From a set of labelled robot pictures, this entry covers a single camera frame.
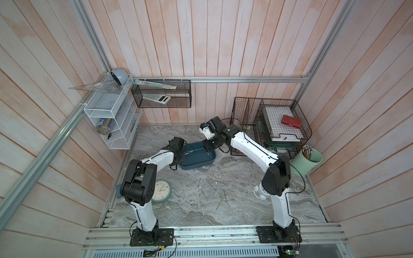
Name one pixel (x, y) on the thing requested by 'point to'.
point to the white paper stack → (280, 131)
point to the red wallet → (292, 121)
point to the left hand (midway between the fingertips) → (180, 160)
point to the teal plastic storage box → (197, 156)
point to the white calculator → (158, 98)
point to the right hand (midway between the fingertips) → (203, 146)
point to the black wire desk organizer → (249, 114)
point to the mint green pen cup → (303, 164)
